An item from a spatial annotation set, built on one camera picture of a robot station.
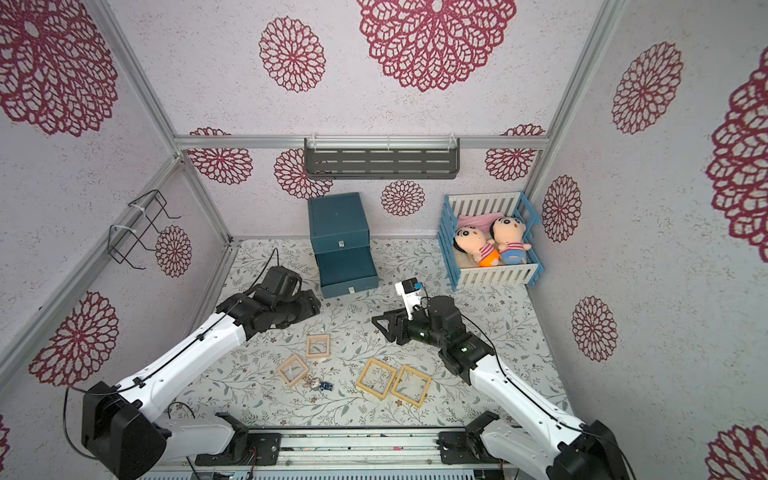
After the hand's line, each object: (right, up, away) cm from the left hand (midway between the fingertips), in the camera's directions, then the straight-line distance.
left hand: (312, 308), depth 81 cm
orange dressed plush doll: (+50, +21, +22) cm, 58 cm away
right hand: (+20, -2, -6) cm, 21 cm away
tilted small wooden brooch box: (-7, -19, +6) cm, 21 cm away
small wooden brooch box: (-1, -13, +11) cm, 17 cm away
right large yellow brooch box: (+27, -23, +4) cm, 36 cm away
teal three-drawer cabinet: (+6, +20, +13) cm, 25 cm away
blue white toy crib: (+56, +33, +31) cm, 72 cm away
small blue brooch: (+4, -22, +2) cm, 22 cm away
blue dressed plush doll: (+62, +23, +20) cm, 70 cm away
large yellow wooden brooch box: (+18, -21, +4) cm, 28 cm away
